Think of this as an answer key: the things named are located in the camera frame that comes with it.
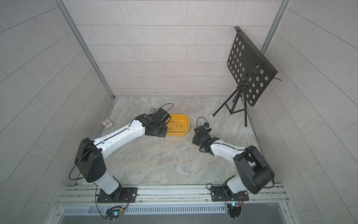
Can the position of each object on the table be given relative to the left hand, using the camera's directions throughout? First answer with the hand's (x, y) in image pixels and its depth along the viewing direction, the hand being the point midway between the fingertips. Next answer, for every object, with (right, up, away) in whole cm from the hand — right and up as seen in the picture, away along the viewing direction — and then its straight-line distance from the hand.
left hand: (165, 131), depth 85 cm
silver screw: (+15, -17, -2) cm, 23 cm away
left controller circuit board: (-23, -37, -17) cm, 47 cm away
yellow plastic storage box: (+7, +2, +14) cm, 16 cm away
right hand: (+19, -5, +7) cm, 21 cm away
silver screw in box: (+9, +1, +13) cm, 16 cm away
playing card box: (-42, +3, +12) cm, 44 cm away
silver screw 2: (+12, -12, +3) cm, 17 cm away
